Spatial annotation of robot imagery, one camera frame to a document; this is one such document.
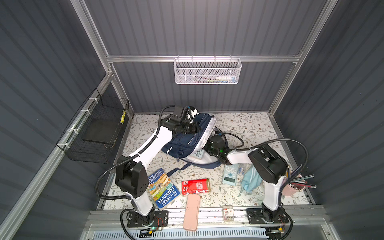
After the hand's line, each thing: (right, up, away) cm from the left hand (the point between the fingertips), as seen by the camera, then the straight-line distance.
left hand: (201, 128), depth 82 cm
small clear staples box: (+13, -43, -9) cm, 45 cm away
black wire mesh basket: (-55, -4, -10) cm, 56 cm away
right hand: (0, -10, +13) cm, 16 cm away
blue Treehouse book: (-21, -34, -1) cm, 40 cm away
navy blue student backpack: (-7, -10, -3) cm, 13 cm away
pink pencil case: (-5, -42, -8) cm, 43 cm away
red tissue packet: (-3, -33, +1) cm, 33 cm away
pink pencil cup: (+48, -28, -6) cm, 56 cm away
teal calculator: (+17, -27, +5) cm, 32 cm away
